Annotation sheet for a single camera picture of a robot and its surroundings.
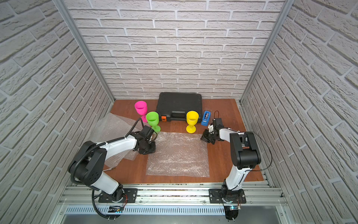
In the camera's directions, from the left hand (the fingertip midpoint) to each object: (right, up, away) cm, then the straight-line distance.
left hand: (157, 149), depth 90 cm
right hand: (+32, +6, +7) cm, 34 cm away
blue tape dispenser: (+35, +21, +13) cm, 43 cm away
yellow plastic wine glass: (+24, +21, +2) cm, 32 cm away
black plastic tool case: (+9, +30, +19) cm, 36 cm away
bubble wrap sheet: (+15, -3, -2) cm, 15 cm away
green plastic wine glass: (-4, +21, +4) cm, 22 cm away
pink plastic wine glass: (-12, +28, +5) cm, 31 cm away
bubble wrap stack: (-33, +14, +10) cm, 38 cm away
